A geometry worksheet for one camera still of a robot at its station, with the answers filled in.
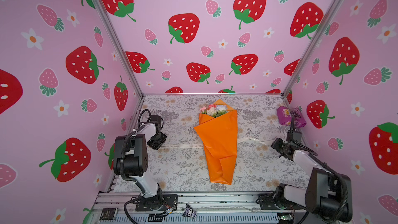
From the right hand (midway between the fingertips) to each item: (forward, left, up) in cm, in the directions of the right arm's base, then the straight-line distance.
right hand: (277, 144), depth 91 cm
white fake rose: (+19, +41, +4) cm, 46 cm away
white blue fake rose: (+19, +35, +7) cm, 40 cm away
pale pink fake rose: (+20, +47, +2) cm, 52 cm away
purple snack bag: (+21, -7, +3) cm, 22 cm away
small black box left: (-45, +83, 0) cm, 94 cm away
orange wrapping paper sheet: (+3, +35, -2) cm, 35 cm away
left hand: (-6, +70, -2) cm, 71 cm away
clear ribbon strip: (-6, +45, -1) cm, 45 cm away
